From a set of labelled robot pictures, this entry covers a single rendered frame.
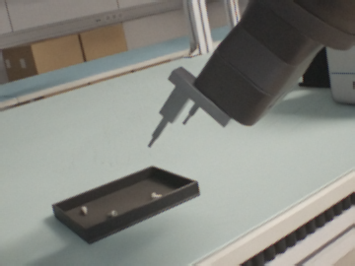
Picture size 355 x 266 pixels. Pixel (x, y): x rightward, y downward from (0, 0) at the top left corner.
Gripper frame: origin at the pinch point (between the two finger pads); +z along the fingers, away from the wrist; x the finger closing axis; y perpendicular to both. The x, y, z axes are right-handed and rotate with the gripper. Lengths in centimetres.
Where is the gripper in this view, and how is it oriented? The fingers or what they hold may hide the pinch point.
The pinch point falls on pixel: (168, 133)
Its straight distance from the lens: 36.9
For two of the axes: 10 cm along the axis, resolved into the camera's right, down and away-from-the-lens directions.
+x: 4.9, -3.1, 8.1
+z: -4.7, 7.0, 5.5
